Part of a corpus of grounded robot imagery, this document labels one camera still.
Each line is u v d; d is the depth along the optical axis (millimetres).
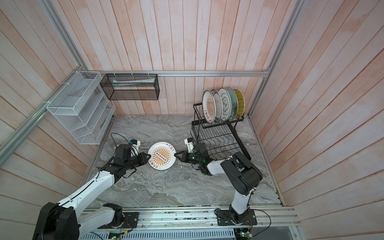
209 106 870
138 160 743
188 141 837
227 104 838
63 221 395
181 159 793
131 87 1048
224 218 730
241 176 483
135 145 771
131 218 732
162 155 858
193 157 791
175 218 752
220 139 1040
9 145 520
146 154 830
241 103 806
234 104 823
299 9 686
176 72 955
